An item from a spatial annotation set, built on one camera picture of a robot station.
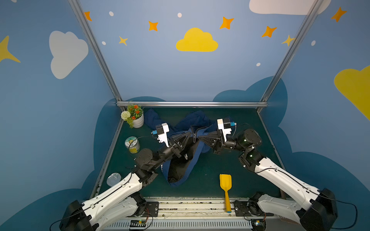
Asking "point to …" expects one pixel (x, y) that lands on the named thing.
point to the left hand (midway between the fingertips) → (189, 132)
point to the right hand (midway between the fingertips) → (201, 135)
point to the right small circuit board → (258, 224)
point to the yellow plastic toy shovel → (225, 182)
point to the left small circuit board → (138, 223)
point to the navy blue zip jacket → (178, 170)
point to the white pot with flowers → (134, 115)
